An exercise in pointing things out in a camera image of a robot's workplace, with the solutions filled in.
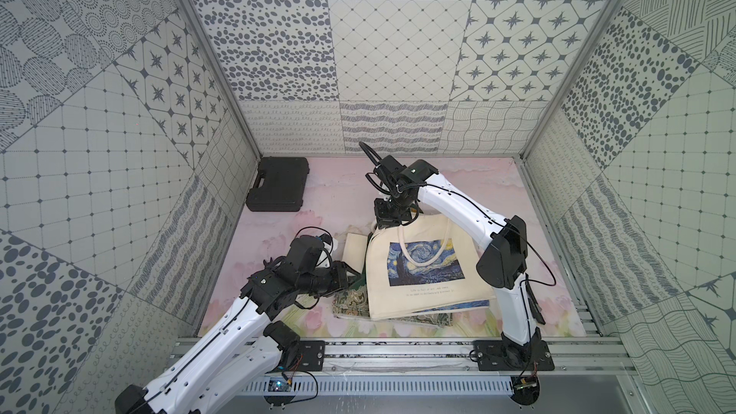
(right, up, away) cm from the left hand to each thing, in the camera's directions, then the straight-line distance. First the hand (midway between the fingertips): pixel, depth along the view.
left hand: (363, 282), depth 70 cm
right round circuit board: (+42, -28, +2) cm, 50 cm away
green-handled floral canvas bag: (-4, -8, +8) cm, 12 cm away
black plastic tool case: (-36, +24, +41) cm, 59 cm away
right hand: (+5, +12, +12) cm, 18 cm away
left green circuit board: (-22, -27, +2) cm, 34 cm away
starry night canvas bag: (+18, 0, +16) cm, 24 cm away
